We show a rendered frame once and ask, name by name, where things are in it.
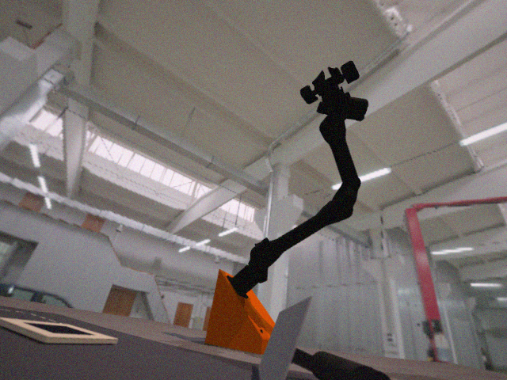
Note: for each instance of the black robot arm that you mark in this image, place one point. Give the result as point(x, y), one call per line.
point(338, 107)

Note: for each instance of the dark grey rectangular mat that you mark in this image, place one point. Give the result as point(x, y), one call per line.
point(131, 358)

